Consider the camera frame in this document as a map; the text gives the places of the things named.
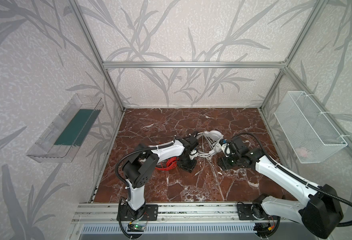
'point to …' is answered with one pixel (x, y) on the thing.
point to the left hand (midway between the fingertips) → (193, 166)
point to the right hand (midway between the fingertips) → (221, 156)
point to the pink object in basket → (301, 151)
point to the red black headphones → (171, 163)
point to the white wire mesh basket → (313, 137)
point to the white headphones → (215, 136)
